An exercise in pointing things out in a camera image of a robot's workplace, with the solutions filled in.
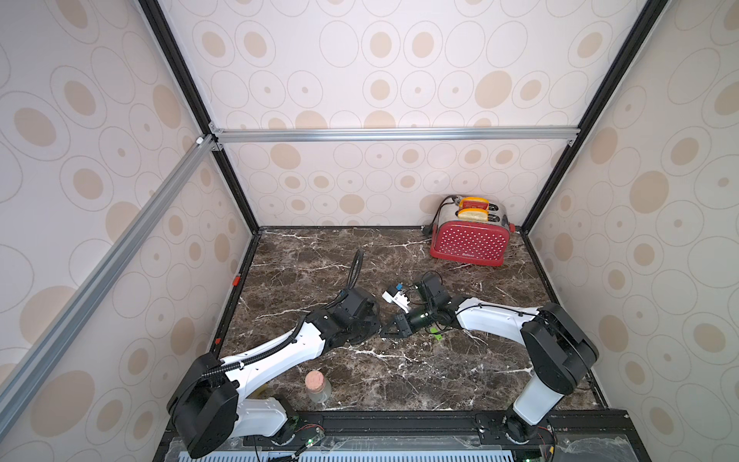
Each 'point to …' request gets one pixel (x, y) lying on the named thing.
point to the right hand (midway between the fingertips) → (383, 340)
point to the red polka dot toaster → (472, 228)
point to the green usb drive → (438, 337)
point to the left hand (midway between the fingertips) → (392, 325)
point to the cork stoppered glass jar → (318, 389)
